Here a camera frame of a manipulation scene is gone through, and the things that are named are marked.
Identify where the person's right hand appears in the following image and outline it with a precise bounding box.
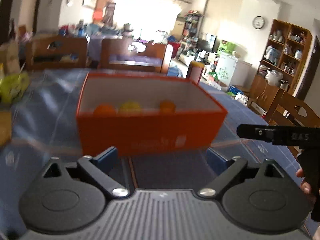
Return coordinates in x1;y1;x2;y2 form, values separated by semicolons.
296;168;316;197

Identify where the wooden chair right side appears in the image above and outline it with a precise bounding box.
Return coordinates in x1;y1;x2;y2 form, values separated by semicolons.
258;92;319;157

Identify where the wooden chair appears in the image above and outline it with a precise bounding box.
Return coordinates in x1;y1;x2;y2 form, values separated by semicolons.
258;92;319;157
25;35;87;71
99;38;173;74

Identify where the wooden bookshelf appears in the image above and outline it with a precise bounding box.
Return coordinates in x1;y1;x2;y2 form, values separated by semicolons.
256;18;313;94

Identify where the wooden tray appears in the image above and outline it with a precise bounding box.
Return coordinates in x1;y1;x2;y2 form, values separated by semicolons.
0;111;12;146

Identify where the white small fridge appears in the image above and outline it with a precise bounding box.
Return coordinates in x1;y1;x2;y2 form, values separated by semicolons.
215;52;252;87

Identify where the orange fruit left in box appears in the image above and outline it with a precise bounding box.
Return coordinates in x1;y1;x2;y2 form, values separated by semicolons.
93;104;117;115

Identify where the orange fruit in box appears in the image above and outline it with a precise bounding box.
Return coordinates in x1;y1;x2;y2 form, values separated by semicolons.
93;104;117;115
159;100;176;113

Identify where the orange cardboard box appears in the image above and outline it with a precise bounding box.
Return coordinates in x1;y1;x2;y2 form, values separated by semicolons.
76;73;228;157

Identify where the yellow fruit in box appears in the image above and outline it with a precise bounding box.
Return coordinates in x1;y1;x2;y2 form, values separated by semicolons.
118;101;142;113

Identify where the yellow green snack bag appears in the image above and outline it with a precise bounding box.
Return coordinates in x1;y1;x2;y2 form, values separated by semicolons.
1;72;30;105

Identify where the pink cylindrical canister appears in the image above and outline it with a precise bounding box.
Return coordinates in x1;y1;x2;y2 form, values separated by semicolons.
186;61;204;84

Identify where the orange fruit right in box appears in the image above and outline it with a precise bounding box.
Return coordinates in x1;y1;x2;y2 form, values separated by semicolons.
159;100;176;113

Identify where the wooden chair far left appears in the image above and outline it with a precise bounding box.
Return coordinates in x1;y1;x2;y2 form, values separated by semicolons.
25;35;87;71

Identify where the wooden chair far middle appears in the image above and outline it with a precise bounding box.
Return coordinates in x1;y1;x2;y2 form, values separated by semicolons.
99;38;173;74

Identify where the round wall clock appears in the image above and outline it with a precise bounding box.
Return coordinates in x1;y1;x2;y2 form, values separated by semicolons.
252;16;265;30

